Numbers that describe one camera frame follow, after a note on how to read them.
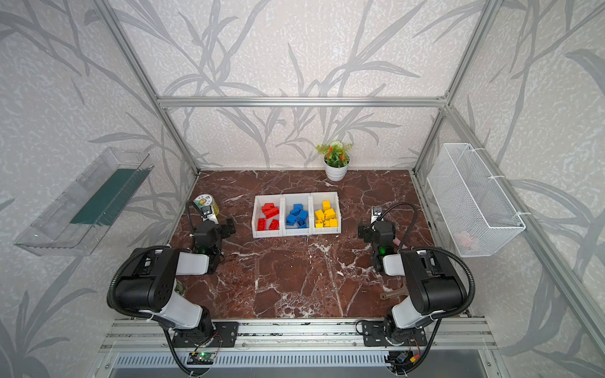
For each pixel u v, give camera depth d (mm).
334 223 970
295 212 1019
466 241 723
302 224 961
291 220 973
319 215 1001
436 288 451
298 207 1039
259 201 1019
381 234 707
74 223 632
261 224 987
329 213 1014
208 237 714
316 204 1029
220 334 734
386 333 730
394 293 823
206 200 987
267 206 1039
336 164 1079
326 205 1019
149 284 450
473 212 623
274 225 983
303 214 1021
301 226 961
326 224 973
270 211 1019
